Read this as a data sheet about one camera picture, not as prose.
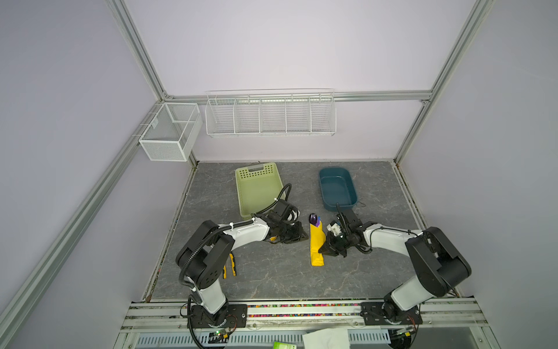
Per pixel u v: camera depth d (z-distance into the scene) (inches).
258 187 43.5
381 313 29.0
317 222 38.0
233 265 33.2
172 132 40.0
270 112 39.5
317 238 35.9
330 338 25.0
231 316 28.9
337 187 44.2
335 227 34.4
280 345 26.4
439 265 17.9
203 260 18.2
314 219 38.2
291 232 31.0
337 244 31.2
